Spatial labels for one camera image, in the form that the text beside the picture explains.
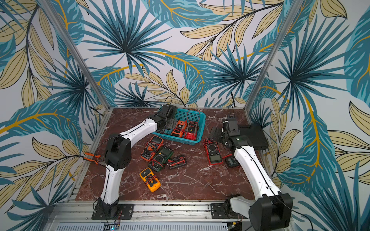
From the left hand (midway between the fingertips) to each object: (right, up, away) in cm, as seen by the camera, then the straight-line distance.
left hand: (168, 122), depth 98 cm
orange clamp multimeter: (+8, -6, +2) cm, 10 cm away
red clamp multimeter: (+16, -1, +4) cm, 17 cm away
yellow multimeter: (-8, -32, -18) cm, 38 cm away
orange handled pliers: (-43, -24, -8) cm, 50 cm away
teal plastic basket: (+9, +5, +9) cm, 14 cm away
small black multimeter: (+40, -24, -10) cm, 47 cm away
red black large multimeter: (+30, -19, -5) cm, 36 cm away
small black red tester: (+6, -24, -11) cm, 27 cm away
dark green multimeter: (+2, -1, -8) cm, 8 cm away
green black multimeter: (-4, -22, -8) cm, 23 cm away
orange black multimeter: (-10, -16, -6) cm, 20 cm away
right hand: (+30, -7, -17) cm, 35 cm away
